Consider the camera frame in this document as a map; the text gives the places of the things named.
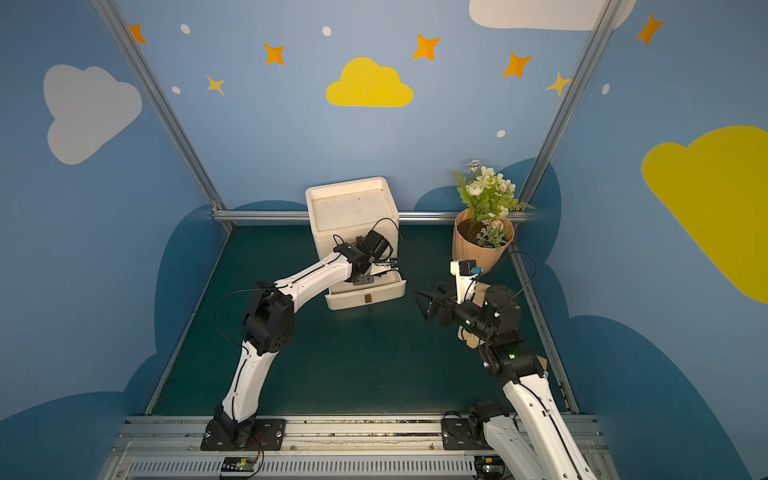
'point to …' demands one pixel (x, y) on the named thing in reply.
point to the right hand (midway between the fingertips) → (432, 286)
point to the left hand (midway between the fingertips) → (359, 260)
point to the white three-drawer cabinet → (341, 209)
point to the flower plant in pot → (484, 228)
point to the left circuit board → (238, 463)
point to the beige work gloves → (472, 341)
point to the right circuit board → (489, 467)
